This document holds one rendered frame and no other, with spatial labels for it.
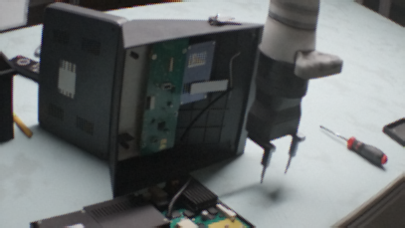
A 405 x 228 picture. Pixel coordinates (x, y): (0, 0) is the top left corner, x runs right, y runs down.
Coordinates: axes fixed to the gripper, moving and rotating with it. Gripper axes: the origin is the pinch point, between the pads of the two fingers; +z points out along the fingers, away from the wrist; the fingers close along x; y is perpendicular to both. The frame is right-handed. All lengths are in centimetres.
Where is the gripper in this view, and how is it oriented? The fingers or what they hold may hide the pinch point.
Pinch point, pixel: (274, 177)
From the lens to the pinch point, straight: 81.2
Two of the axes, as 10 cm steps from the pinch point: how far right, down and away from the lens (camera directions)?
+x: -7.9, 1.7, -5.9
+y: -6.0, -4.3, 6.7
